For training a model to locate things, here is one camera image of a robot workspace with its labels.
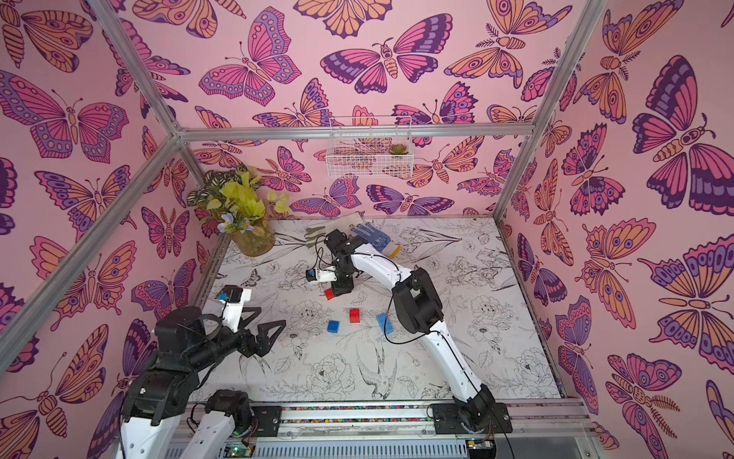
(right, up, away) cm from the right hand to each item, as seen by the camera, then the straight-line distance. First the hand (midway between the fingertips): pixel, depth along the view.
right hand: (338, 279), depth 99 cm
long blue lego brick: (+16, -14, -6) cm, 22 cm away
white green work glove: (+1, +21, +20) cm, 29 cm away
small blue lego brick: (0, -14, -10) cm, 17 cm away
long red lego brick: (-3, -5, -3) cm, 6 cm away
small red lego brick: (+6, -11, -9) cm, 16 cm away
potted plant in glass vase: (-34, +27, -7) cm, 44 cm away
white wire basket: (+11, +45, -4) cm, 46 cm away
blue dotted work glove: (+13, +15, +17) cm, 26 cm away
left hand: (-11, -5, -31) cm, 34 cm away
